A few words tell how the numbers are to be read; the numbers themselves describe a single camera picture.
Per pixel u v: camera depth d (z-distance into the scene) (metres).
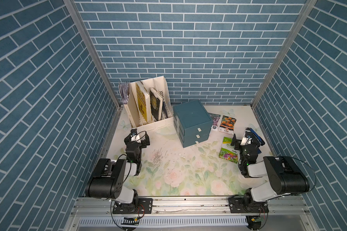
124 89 0.89
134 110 1.01
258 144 0.96
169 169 0.87
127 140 0.81
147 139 0.84
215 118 1.12
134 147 0.71
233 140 0.83
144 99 0.91
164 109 1.06
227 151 0.94
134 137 0.76
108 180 0.44
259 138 0.99
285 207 0.76
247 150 0.71
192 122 0.83
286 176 0.46
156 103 1.02
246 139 0.76
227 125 1.08
